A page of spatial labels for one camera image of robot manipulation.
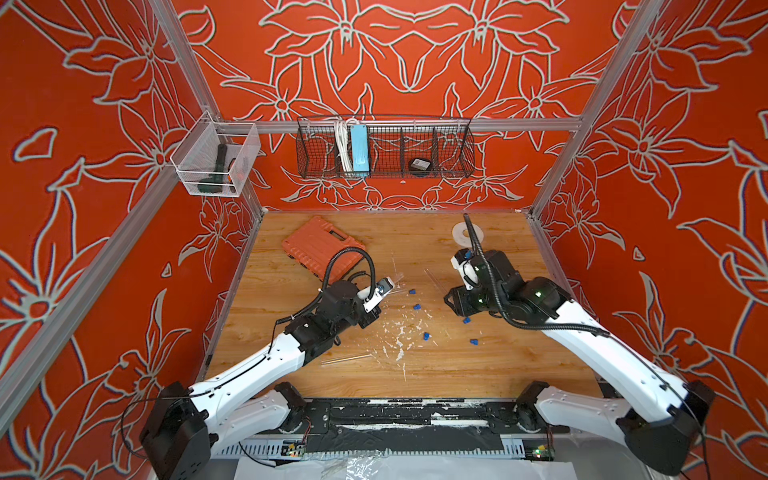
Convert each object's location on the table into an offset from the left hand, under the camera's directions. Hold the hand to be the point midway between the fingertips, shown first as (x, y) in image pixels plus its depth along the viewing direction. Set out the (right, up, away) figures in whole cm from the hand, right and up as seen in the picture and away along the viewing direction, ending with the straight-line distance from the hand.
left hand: (379, 287), depth 78 cm
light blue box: (-6, +39, +12) cm, 42 cm away
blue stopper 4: (+27, -12, +12) cm, 32 cm away
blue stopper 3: (+14, -16, +9) cm, 23 cm away
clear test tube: (+5, +3, -5) cm, 8 cm away
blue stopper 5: (+28, -17, +8) cm, 34 cm away
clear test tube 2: (+19, -1, +20) cm, 28 cm away
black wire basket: (+23, +45, +23) cm, 56 cm away
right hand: (+17, -2, -5) cm, 18 cm away
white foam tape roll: (+32, +12, +32) cm, 47 cm away
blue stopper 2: (+12, -9, +15) cm, 21 cm away
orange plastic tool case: (-23, +11, +26) cm, 36 cm away
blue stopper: (+11, -5, +20) cm, 23 cm away
